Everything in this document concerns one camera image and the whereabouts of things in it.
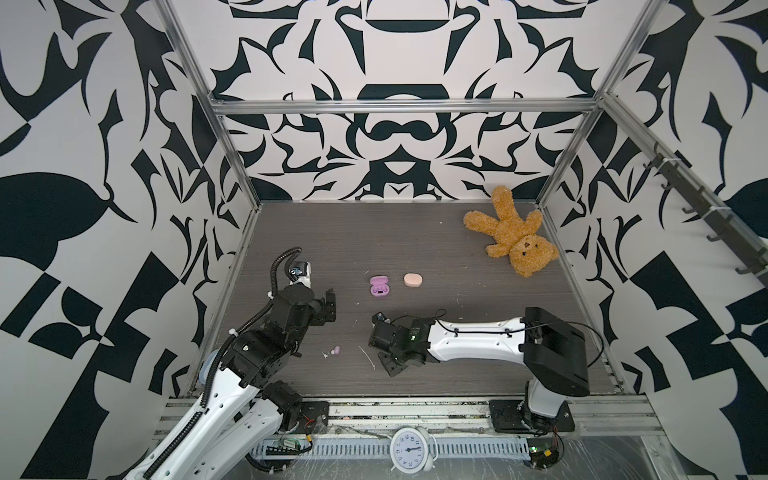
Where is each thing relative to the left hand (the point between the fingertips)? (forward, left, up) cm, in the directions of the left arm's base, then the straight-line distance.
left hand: (312, 286), depth 72 cm
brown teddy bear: (+18, -64, -15) cm, 68 cm away
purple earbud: (-8, -4, -22) cm, 24 cm away
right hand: (-12, -18, -20) cm, 30 cm away
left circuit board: (-30, +6, -21) cm, 37 cm away
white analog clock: (-32, -23, -19) cm, 43 cm away
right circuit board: (-33, -54, -23) cm, 67 cm away
